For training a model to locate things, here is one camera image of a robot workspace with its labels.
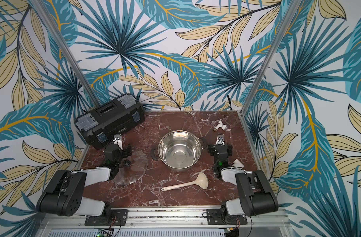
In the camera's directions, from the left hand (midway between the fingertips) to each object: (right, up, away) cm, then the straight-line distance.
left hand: (121, 144), depth 92 cm
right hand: (+62, +2, -1) cm, 62 cm away
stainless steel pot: (+36, -5, +6) cm, 37 cm away
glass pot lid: (+8, -14, 0) cm, 16 cm away
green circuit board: (0, -41, -21) cm, 46 cm away
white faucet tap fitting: (+66, +12, +18) cm, 69 cm away
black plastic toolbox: (-12, +11, -4) cm, 17 cm away
